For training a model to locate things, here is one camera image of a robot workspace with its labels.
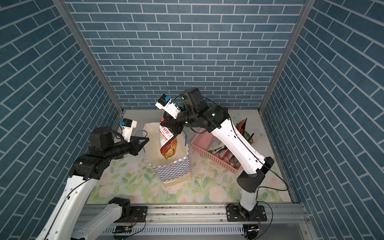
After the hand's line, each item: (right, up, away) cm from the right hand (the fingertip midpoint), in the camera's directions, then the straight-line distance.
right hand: (164, 122), depth 61 cm
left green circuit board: (-23, -52, +11) cm, 58 cm away
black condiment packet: (+29, -18, +22) cm, 40 cm away
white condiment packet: (+24, -13, +25) cm, 37 cm away
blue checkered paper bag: (+2, -23, +9) cm, 24 cm away
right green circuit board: (+39, -52, +9) cm, 65 cm away
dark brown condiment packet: (+1, -7, 0) cm, 8 cm away
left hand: (-7, -8, +5) cm, 12 cm away
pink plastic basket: (+15, -14, +40) cm, 45 cm away
